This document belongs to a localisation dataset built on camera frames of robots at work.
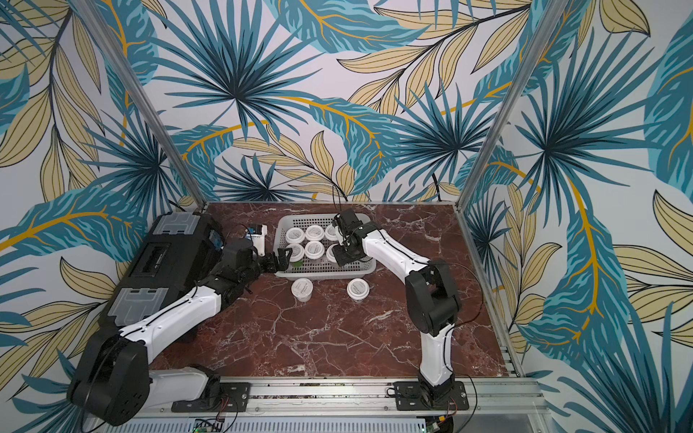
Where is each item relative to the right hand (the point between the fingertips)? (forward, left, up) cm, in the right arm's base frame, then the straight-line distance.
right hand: (345, 254), depth 93 cm
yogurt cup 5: (-11, +14, -3) cm, 18 cm away
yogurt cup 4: (+1, +5, -1) cm, 6 cm away
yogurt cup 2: (+3, +11, -1) cm, 11 cm away
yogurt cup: (0, +16, +1) cm, 16 cm away
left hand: (-3, +21, +7) cm, 22 cm away
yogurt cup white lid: (+10, +18, -1) cm, 21 cm away
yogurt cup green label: (+11, +11, -1) cm, 15 cm away
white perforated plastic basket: (+1, +8, -9) cm, 12 cm away
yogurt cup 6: (-12, -4, -3) cm, 13 cm away
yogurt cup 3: (+10, +5, -1) cm, 11 cm away
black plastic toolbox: (-4, +53, +8) cm, 54 cm away
